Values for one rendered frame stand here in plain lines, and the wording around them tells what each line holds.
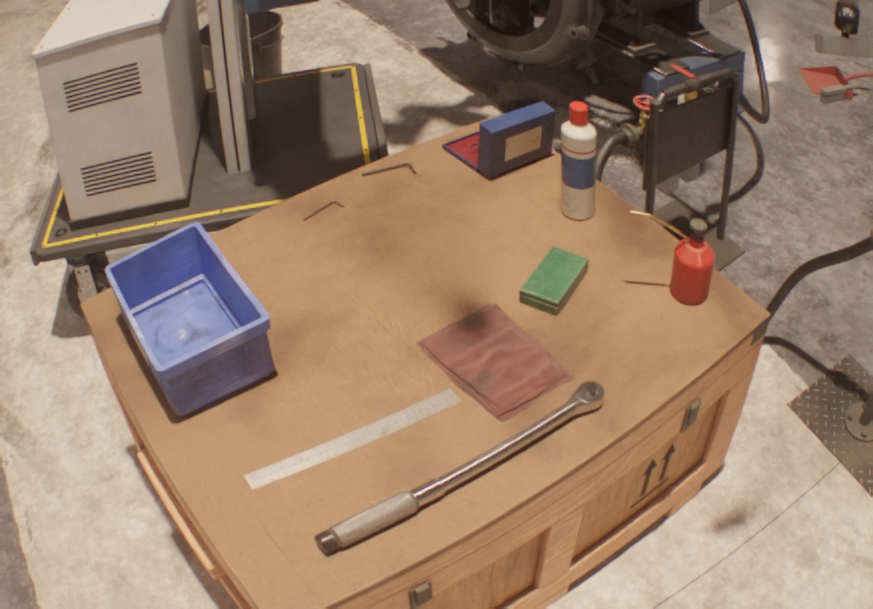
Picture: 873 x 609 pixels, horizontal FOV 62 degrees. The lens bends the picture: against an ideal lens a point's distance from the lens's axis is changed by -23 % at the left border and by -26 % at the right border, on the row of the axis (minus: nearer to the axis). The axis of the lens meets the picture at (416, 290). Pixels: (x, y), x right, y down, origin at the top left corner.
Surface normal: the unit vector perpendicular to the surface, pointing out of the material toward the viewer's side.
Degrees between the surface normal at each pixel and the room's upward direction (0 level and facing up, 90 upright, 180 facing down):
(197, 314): 0
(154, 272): 90
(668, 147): 90
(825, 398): 0
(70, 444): 0
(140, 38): 90
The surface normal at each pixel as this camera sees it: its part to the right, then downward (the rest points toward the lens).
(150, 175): 0.13, 0.64
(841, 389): -0.05, -0.76
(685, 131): 0.57, 0.51
